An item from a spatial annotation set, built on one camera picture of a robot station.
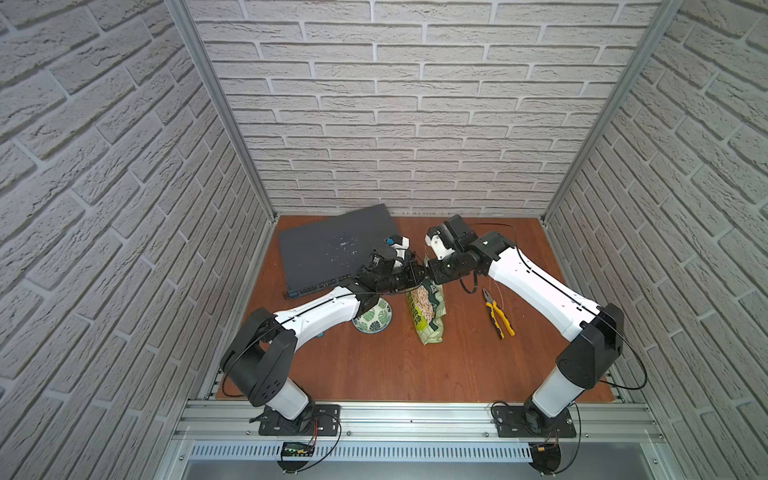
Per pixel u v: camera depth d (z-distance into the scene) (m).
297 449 0.71
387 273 0.66
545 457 0.70
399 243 0.76
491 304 0.93
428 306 0.81
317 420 0.73
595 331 0.43
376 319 0.90
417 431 0.73
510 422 0.73
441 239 0.65
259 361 0.43
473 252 0.56
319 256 1.04
